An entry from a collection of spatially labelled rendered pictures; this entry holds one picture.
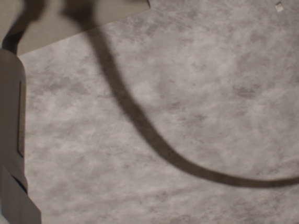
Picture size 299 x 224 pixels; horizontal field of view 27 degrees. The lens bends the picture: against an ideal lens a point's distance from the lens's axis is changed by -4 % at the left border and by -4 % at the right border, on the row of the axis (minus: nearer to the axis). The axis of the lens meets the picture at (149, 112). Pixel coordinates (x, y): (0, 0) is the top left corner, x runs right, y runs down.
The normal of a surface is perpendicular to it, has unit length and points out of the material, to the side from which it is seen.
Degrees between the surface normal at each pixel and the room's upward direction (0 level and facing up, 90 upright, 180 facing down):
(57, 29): 0
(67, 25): 0
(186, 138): 0
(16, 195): 90
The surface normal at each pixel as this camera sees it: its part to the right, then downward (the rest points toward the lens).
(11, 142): 0.81, -0.47
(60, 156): 0.11, 0.71
